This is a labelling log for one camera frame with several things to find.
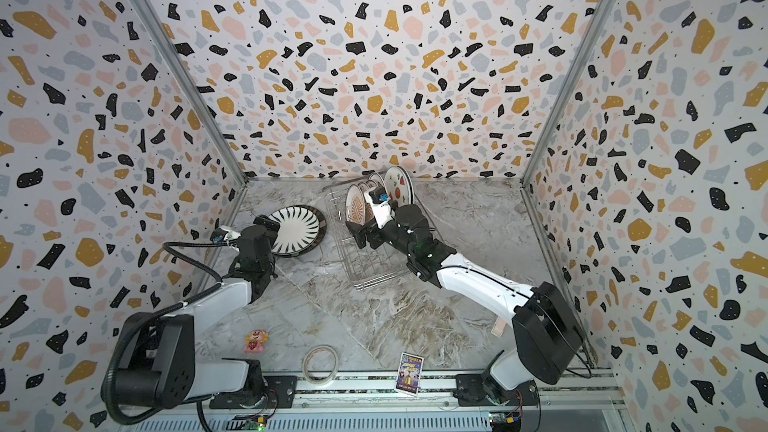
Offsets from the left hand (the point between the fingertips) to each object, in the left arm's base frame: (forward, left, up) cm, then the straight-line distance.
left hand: (261, 221), depth 87 cm
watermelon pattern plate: (+17, -40, -4) cm, 44 cm away
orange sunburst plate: (+18, -33, -2) cm, 38 cm away
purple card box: (-37, -42, -16) cm, 59 cm away
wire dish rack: (-6, -30, -17) cm, 35 cm away
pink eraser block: (-27, -67, -14) cm, 74 cm away
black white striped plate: (+8, -6, -15) cm, 18 cm away
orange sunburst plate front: (+11, -25, -9) cm, 29 cm away
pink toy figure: (-29, -2, -14) cm, 32 cm away
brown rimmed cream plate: (+8, -7, -15) cm, 19 cm away
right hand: (-5, -29, +12) cm, 32 cm away
